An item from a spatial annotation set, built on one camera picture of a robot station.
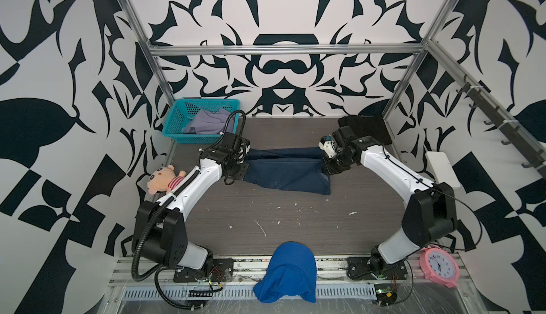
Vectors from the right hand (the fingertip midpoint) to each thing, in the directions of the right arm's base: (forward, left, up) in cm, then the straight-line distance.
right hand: (326, 167), depth 86 cm
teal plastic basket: (+40, +70, -4) cm, 81 cm away
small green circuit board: (-40, -15, -14) cm, 45 cm away
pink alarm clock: (-33, -35, -11) cm, 49 cm away
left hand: (+1, +34, +2) cm, 34 cm away
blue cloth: (-35, +15, -7) cm, 38 cm away
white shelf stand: (-7, -37, +10) cm, 39 cm away
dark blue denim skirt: (-2, +11, +2) cm, 11 cm away
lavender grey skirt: (+28, +53, -2) cm, 60 cm away
